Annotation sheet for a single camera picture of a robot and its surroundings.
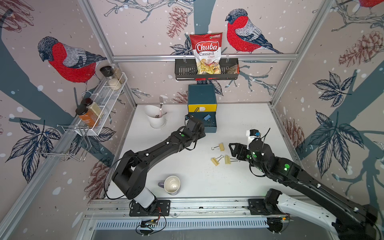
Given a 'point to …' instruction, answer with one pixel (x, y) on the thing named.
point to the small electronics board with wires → (149, 226)
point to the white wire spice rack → (106, 97)
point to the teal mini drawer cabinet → (202, 94)
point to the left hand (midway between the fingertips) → (206, 128)
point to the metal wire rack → (66, 143)
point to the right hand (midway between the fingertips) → (233, 145)
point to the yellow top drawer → (202, 108)
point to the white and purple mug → (172, 184)
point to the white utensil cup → (151, 111)
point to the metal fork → (161, 100)
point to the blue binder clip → (207, 117)
